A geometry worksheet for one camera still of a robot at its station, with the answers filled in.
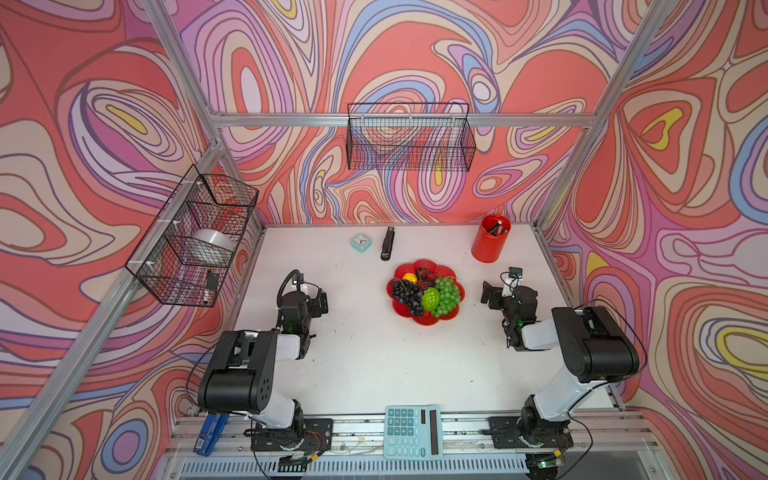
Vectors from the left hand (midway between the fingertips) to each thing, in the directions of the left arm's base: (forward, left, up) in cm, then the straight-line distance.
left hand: (309, 289), depth 94 cm
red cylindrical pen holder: (+16, -60, +7) cm, 63 cm away
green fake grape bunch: (-2, -45, +1) cm, 45 cm away
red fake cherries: (+4, -38, +1) cm, 38 cm away
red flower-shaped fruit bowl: (-9, -37, -4) cm, 39 cm away
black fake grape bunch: (-2, -32, 0) cm, 32 cm away
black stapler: (+20, -25, -1) cm, 32 cm away
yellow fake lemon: (+5, -33, -1) cm, 34 cm away
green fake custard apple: (-4, -39, +1) cm, 39 cm away
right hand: (+2, -62, -3) cm, 63 cm away
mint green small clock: (+23, -15, -3) cm, 28 cm away
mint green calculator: (-39, -31, -5) cm, 50 cm away
